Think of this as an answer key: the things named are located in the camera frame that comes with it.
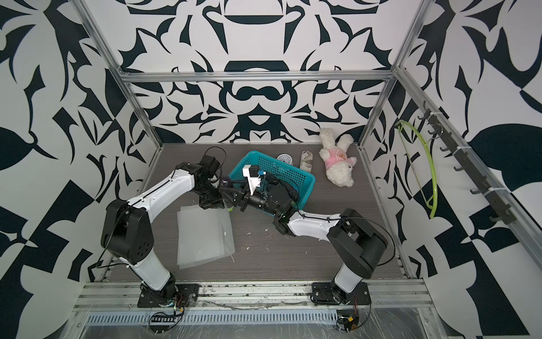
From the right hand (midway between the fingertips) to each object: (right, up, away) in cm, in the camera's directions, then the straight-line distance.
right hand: (224, 185), depth 69 cm
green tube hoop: (+66, -1, -3) cm, 66 cm away
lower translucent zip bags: (-12, -22, +18) cm, 31 cm away
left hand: (-4, -9, +17) cm, 20 cm away
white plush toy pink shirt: (+47, +6, +30) cm, 56 cm away
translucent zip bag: (-12, -22, +18) cm, 31 cm away
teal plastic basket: (+28, -2, +31) cm, 42 cm away
